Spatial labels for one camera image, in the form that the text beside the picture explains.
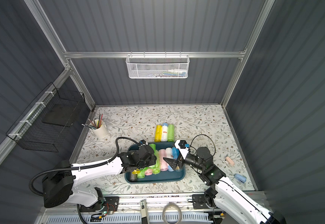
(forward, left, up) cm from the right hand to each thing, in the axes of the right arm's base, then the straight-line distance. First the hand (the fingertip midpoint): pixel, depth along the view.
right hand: (171, 151), depth 71 cm
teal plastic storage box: (-6, +4, -22) cm, 23 cm away
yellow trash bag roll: (+22, +9, -18) cm, 30 cm away
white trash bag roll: (+6, +1, -18) cm, 19 cm away
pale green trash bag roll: (-4, +9, -16) cm, 18 cm away
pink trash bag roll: (-5, +13, -16) cm, 22 cm away
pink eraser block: (+3, -37, -18) cm, 41 cm away
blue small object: (-7, -41, -20) cm, 46 cm away
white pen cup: (+21, +49, -10) cm, 54 cm away
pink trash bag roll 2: (-1, +4, -17) cm, 17 cm away
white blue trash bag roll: (+23, +4, -17) cm, 29 cm away
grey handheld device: (-26, +13, -17) cm, 34 cm away
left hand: (-1, +8, -13) cm, 15 cm away
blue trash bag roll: (+7, -3, -17) cm, 19 cm away
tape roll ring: (-24, +4, -17) cm, 30 cm away
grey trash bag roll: (-8, +22, -18) cm, 30 cm away
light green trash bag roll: (+23, 0, -18) cm, 29 cm away
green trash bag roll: (-6, +17, -17) cm, 25 cm away
